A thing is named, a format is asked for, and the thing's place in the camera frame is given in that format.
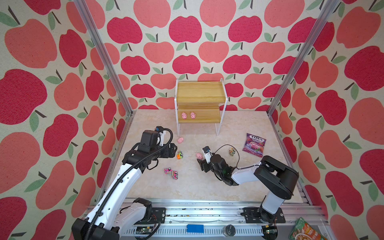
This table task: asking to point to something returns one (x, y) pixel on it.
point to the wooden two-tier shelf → (200, 102)
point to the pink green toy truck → (174, 175)
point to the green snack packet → (303, 230)
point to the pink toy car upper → (168, 171)
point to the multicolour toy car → (232, 151)
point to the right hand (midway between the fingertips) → (204, 156)
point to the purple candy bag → (254, 144)
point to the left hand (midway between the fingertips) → (172, 148)
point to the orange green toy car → (179, 155)
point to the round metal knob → (229, 230)
